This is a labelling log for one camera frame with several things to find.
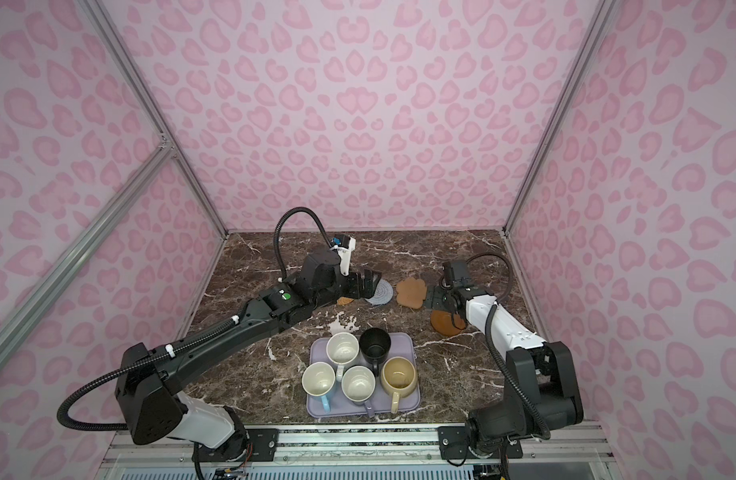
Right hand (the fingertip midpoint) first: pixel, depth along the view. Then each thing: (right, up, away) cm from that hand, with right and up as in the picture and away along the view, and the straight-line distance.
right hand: (443, 296), depth 90 cm
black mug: (-20, -14, -2) cm, 25 cm away
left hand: (-22, +9, -15) cm, 28 cm away
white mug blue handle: (-36, -21, -10) cm, 42 cm away
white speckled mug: (-30, -15, -2) cm, 34 cm away
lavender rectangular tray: (-29, -27, -10) cm, 41 cm away
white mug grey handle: (-25, -23, -8) cm, 35 cm away
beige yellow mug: (-14, -21, -8) cm, 27 cm away
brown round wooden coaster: (+2, -9, +4) cm, 10 cm away
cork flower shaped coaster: (-8, -1, +15) cm, 17 cm away
